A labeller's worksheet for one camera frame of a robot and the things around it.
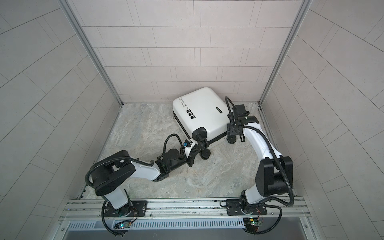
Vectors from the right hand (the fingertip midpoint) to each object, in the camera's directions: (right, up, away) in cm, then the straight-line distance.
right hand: (236, 129), depth 87 cm
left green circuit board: (-54, -39, -23) cm, 71 cm away
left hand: (-19, -11, -6) cm, 23 cm away
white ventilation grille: (-65, -41, -21) cm, 80 cm away
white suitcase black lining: (-18, +13, 0) cm, 22 cm away
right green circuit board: (+4, -41, -19) cm, 45 cm away
